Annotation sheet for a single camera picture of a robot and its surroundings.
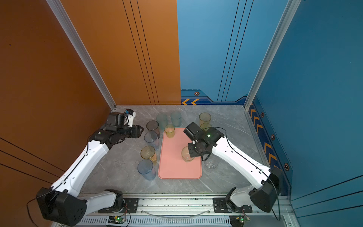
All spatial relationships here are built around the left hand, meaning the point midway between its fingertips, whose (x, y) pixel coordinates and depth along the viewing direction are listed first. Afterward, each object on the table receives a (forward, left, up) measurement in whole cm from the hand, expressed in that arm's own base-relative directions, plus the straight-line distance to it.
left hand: (140, 126), depth 80 cm
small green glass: (+9, -14, -19) cm, 26 cm away
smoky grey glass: (+7, -5, -8) cm, 12 cm away
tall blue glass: (-19, -4, -12) cm, 23 cm away
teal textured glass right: (+18, -19, -14) cm, 30 cm away
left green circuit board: (-42, +8, -23) cm, 49 cm away
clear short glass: (-13, -42, -20) cm, 49 cm away
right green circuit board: (-42, -53, -22) cm, 71 cm away
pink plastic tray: (-14, -17, -21) cm, 31 cm away
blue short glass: (+1, -4, -15) cm, 15 cm away
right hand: (-14, -31, -4) cm, 34 cm away
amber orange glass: (-9, -4, -13) cm, 17 cm away
